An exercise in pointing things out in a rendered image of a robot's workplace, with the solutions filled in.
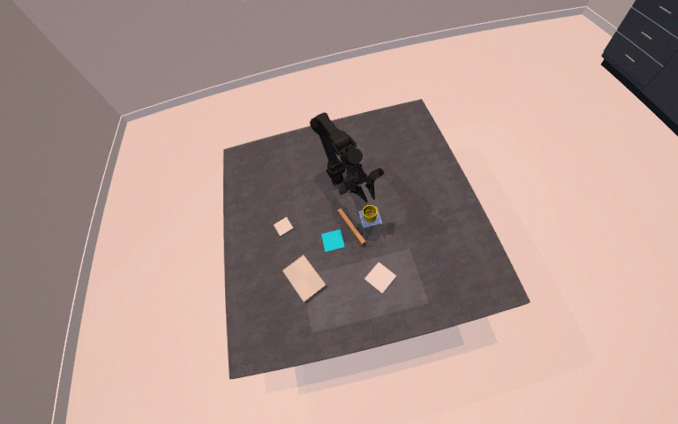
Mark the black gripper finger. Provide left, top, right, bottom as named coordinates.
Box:
left=350, top=185, right=368, bottom=202
left=365, top=179, right=376, bottom=199

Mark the small beige square tile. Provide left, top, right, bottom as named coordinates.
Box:
left=274, top=217, right=293, bottom=237

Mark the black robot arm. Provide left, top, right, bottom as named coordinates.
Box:
left=309, top=112, right=364, bottom=189

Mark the yellow translucent cup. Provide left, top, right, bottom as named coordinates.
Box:
left=362, top=205, right=378, bottom=223

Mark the pale pink flat square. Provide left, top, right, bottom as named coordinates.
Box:
left=365, top=263, right=396, bottom=294

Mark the orange flat bar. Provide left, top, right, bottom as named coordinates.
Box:
left=338, top=208, right=366, bottom=246

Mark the beige flat rectangular block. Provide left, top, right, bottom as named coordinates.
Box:
left=283, top=256, right=326, bottom=302

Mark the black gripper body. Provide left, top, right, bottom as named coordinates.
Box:
left=339, top=163, right=384, bottom=195

